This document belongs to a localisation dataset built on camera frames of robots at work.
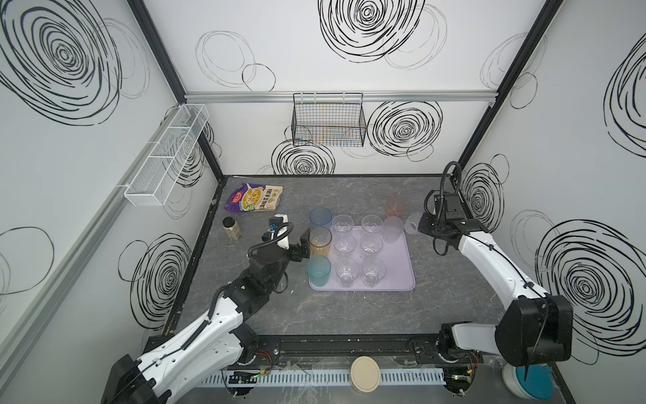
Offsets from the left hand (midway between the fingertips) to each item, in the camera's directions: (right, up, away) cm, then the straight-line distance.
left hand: (296, 229), depth 75 cm
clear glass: (+27, -1, +24) cm, 36 cm away
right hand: (+43, 0, +10) cm, 44 cm away
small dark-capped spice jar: (-26, -2, +19) cm, 32 cm away
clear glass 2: (+26, -9, +19) cm, 33 cm away
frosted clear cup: (+35, -3, +21) cm, 41 cm away
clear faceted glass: (+16, -1, +24) cm, 29 cm away
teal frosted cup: (+7, -14, +9) cm, 18 cm away
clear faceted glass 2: (+16, -8, +17) cm, 24 cm away
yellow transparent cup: (+7, -5, +14) cm, 16 cm away
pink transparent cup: (+38, +5, +29) cm, 48 cm away
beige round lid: (+19, -37, -10) cm, 43 cm away
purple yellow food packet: (-25, +10, +35) cm, 44 cm away
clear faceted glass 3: (+26, -17, +14) cm, 34 cm away
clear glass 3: (+16, -16, +12) cm, 26 cm away
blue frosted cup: (+7, +3, +14) cm, 16 cm away
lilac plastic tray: (+22, -13, +11) cm, 27 cm away
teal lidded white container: (+64, -38, -12) cm, 75 cm away
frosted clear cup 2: (+39, +1, +11) cm, 40 cm away
